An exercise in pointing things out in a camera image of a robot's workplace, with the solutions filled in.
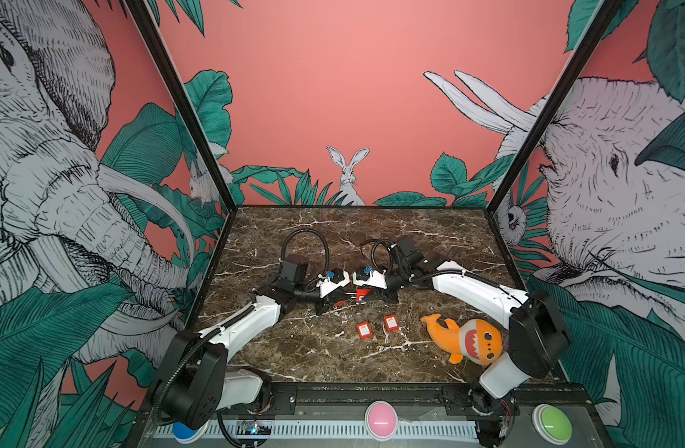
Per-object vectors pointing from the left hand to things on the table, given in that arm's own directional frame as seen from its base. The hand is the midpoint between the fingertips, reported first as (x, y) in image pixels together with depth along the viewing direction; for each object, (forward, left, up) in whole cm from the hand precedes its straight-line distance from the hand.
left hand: (349, 292), depth 79 cm
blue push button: (-31, +41, -12) cm, 53 cm away
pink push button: (-30, -7, -12) cm, 33 cm away
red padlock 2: (+3, +3, -15) cm, 15 cm away
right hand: (+1, -3, 0) cm, 4 cm away
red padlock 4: (-4, -14, -14) cm, 20 cm away
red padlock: (-1, -3, +1) cm, 4 cm away
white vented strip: (-31, +4, -14) cm, 35 cm away
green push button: (-33, -51, -11) cm, 61 cm away
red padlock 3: (-6, -5, -13) cm, 15 cm away
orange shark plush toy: (-14, -36, -6) cm, 39 cm away
